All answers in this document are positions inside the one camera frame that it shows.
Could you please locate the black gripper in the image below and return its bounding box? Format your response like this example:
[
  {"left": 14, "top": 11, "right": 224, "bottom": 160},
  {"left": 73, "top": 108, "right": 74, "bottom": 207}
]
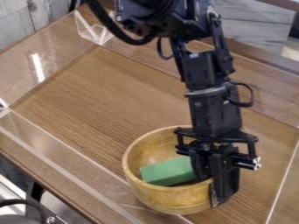
[{"left": 174, "top": 81, "right": 262, "bottom": 207}]

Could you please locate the green rectangular block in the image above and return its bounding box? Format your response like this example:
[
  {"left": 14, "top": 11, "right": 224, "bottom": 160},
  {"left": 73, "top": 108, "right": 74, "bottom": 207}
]
[{"left": 141, "top": 157, "right": 195, "bottom": 186}]

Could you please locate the brown wooden bowl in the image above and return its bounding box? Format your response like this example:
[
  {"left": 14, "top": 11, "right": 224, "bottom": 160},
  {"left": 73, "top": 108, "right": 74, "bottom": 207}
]
[{"left": 123, "top": 126, "right": 213, "bottom": 215}]

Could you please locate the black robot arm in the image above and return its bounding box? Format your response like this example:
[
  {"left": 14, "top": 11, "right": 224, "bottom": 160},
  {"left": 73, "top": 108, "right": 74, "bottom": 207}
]
[{"left": 87, "top": 0, "right": 261, "bottom": 207}]

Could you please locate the clear acrylic tray wall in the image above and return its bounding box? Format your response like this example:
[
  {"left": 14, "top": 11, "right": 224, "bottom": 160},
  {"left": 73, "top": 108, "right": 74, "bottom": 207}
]
[{"left": 0, "top": 106, "right": 193, "bottom": 224}]

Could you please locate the black cable bottom left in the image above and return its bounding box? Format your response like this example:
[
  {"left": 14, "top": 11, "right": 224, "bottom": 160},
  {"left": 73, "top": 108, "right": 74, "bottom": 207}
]
[{"left": 0, "top": 199, "right": 49, "bottom": 224}]

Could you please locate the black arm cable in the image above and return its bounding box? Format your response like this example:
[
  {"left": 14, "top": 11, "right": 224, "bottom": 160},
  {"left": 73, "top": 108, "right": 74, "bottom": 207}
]
[{"left": 86, "top": 0, "right": 165, "bottom": 46}]

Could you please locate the clear acrylic corner bracket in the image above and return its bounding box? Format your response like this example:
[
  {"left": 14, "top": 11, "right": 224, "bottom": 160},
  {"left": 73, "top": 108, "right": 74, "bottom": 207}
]
[{"left": 74, "top": 10, "right": 114, "bottom": 46}]

